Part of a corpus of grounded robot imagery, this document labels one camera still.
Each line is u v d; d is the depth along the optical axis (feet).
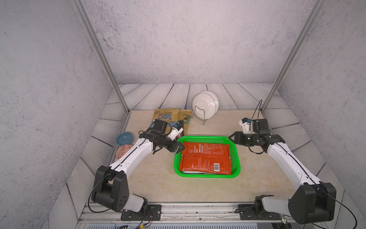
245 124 2.48
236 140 2.41
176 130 2.47
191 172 2.71
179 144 2.43
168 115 3.74
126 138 3.33
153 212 2.40
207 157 2.83
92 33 2.59
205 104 3.41
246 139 2.37
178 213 2.43
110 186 1.40
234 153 2.82
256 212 2.20
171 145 2.39
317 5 2.29
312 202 1.30
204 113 3.46
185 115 3.76
